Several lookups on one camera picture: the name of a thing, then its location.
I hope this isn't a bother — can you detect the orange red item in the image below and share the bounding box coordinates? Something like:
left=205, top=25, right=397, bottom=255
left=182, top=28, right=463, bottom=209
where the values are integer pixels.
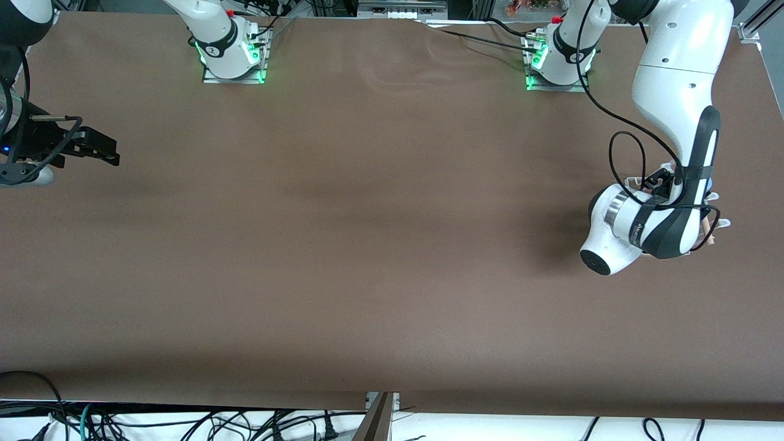
left=505, top=0, right=555, bottom=18

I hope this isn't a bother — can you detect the brown table cover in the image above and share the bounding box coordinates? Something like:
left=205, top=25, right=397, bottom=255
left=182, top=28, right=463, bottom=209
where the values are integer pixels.
left=0, top=11, right=784, bottom=422

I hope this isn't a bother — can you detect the white power strip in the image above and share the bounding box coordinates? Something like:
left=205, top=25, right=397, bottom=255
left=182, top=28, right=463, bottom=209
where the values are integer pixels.
left=357, top=0, right=448, bottom=20

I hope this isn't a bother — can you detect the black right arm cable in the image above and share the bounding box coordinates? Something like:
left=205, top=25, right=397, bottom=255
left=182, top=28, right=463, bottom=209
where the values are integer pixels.
left=0, top=46, right=85, bottom=181

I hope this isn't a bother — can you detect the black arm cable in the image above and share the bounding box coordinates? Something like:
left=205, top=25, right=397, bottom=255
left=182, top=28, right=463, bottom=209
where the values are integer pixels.
left=0, top=46, right=85, bottom=181
left=576, top=0, right=723, bottom=253

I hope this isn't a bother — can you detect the white wire cup rack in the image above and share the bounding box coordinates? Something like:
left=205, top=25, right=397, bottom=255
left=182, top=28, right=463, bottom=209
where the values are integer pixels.
left=625, top=160, right=733, bottom=249

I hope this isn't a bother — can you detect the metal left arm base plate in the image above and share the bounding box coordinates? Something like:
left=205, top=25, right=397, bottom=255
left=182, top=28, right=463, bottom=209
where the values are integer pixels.
left=524, top=31, right=592, bottom=92

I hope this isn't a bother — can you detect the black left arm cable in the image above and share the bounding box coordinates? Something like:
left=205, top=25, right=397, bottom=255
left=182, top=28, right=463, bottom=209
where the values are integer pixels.
left=576, top=0, right=723, bottom=253

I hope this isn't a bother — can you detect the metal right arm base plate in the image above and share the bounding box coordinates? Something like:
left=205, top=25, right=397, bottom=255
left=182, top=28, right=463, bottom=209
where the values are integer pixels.
left=202, top=24, right=271, bottom=85

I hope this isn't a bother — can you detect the aluminium frame profile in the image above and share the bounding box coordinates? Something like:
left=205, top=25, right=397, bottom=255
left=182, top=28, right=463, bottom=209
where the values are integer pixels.
left=738, top=0, right=784, bottom=42

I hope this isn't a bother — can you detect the long black table cable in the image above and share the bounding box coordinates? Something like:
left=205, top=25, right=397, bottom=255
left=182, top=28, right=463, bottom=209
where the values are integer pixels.
left=423, top=21, right=540, bottom=55

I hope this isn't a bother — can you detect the thick black looped cable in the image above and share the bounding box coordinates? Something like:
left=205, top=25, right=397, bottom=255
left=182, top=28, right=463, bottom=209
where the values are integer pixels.
left=0, top=370, right=69, bottom=441

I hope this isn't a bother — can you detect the black cable with plug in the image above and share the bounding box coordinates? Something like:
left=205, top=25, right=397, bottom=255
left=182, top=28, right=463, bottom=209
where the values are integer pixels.
left=315, top=412, right=341, bottom=441

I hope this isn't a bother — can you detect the brown angled post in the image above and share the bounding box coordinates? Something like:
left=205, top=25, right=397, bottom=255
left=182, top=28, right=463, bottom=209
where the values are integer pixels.
left=350, top=392, right=394, bottom=441

